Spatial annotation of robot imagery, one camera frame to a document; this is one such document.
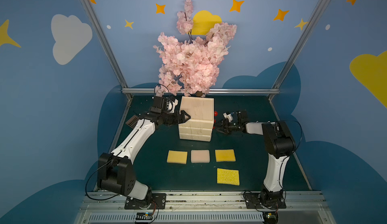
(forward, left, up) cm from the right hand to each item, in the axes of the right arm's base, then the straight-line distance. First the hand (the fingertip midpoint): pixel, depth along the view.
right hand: (217, 126), depth 98 cm
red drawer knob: (0, +2, +6) cm, 7 cm away
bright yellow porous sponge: (-30, -5, -4) cm, 31 cm away
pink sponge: (-20, +10, -4) cm, 23 cm away
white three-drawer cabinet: (-9, +12, +11) cm, 19 cm away
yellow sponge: (-18, -3, -5) cm, 19 cm away
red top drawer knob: (0, +2, +14) cm, 14 cm away
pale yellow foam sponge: (-21, +24, -3) cm, 32 cm away
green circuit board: (-51, +37, -6) cm, 63 cm away
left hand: (-6, +20, +16) cm, 26 cm away
